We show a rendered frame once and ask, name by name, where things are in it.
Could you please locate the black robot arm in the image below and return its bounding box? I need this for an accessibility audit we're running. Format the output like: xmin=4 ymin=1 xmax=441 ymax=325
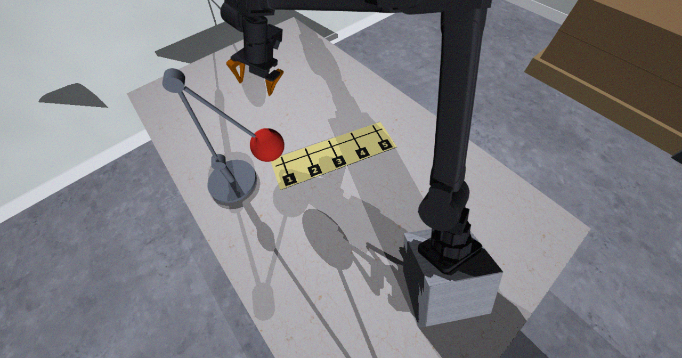
xmin=220 ymin=0 xmax=492 ymax=274

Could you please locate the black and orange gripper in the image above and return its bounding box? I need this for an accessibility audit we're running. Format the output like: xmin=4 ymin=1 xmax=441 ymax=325
xmin=226 ymin=38 xmax=283 ymax=96

